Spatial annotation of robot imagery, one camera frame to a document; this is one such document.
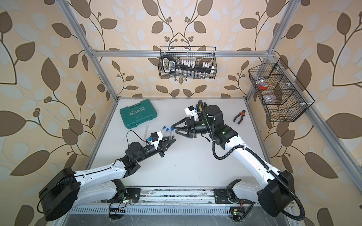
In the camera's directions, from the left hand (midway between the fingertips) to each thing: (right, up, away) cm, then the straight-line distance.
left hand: (171, 136), depth 70 cm
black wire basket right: (+59, +21, +5) cm, 63 cm away
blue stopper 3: (+1, +5, -7) cm, 9 cm away
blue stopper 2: (-7, -1, +32) cm, 32 cm away
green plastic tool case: (-34, +9, +34) cm, 49 cm away
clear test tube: (+1, +3, -6) cm, 6 cm away
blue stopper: (-9, +1, +32) cm, 33 cm away
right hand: (+2, +4, -7) cm, 8 cm away
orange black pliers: (+52, +11, +39) cm, 65 cm away
